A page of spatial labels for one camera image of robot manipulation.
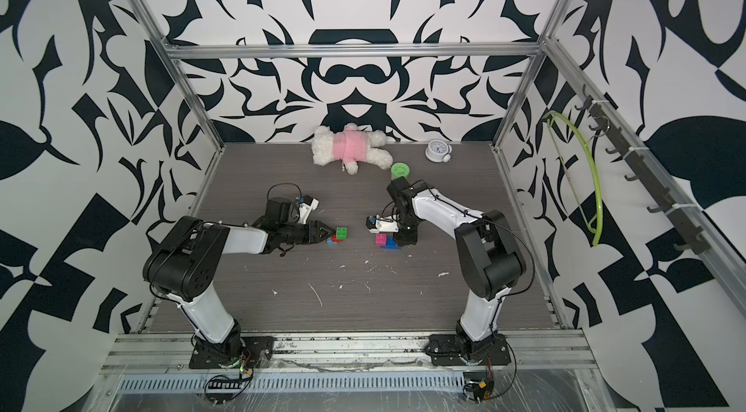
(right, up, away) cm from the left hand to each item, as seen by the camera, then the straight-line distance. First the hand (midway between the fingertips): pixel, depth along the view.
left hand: (329, 228), depth 94 cm
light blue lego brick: (+1, -4, -2) cm, 5 cm away
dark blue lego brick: (+19, -4, -3) cm, 20 cm away
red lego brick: (+2, -3, -3) cm, 5 cm away
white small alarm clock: (+40, +26, +21) cm, 52 cm away
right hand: (+23, 0, -1) cm, 23 cm away
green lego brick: (+4, -1, -4) cm, 6 cm away
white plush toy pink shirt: (+5, +28, +14) cm, 31 cm away
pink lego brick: (+16, -3, -4) cm, 17 cm away
